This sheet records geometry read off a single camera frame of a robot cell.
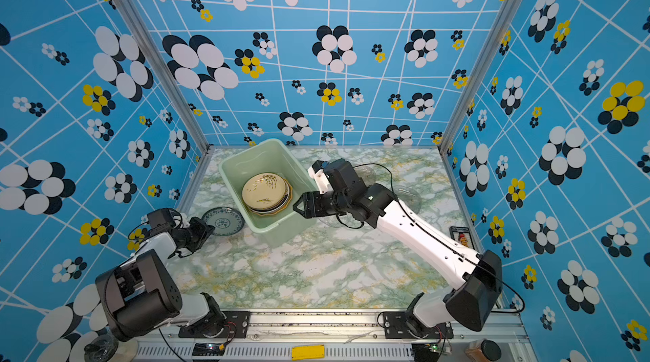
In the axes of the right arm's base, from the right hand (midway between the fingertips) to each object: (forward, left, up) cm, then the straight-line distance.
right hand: (305, 205), depth 70 cm
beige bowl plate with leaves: (+20, +20, -22) cm, 36 cm away
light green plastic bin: (+30, +16, -12) cm, 36 cm away
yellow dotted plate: (+13, +12, -22) cm, 29 cm away
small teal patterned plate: (+8, +32, -23) cm, 41 cm away
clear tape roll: (-33, +49, -14) cm, 60 cm away
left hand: (+5, +35, -21) cm, 41 cm away
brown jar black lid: (-31, -45, -18) cm, 58 cm away
